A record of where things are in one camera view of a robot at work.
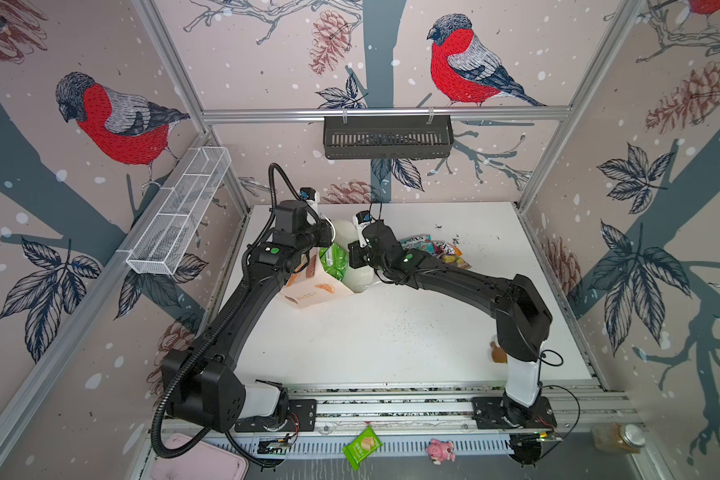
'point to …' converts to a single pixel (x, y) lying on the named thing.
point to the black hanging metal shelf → (387, 137)
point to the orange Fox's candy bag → (449, 253)
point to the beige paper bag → (311, 283)
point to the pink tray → (203, 460)
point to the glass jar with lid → (616, 438)
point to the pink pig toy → (440, 451)
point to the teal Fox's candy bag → (422, 243)
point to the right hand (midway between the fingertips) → (345, 249)
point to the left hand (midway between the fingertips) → (328, 221)
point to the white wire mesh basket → (165, 238)
